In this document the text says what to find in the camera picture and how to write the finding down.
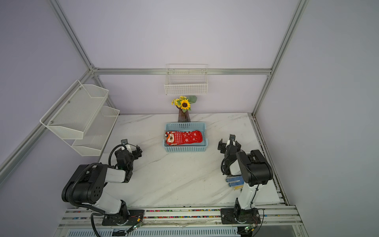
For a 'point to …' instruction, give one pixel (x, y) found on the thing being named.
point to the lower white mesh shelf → (94, 138)
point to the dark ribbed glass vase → (183, 117)
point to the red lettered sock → (176, 138)
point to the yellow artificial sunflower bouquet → (184, 102)
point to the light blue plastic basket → (186, 126)
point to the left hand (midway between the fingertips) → (129, 148)
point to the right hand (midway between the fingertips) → (230, 142)
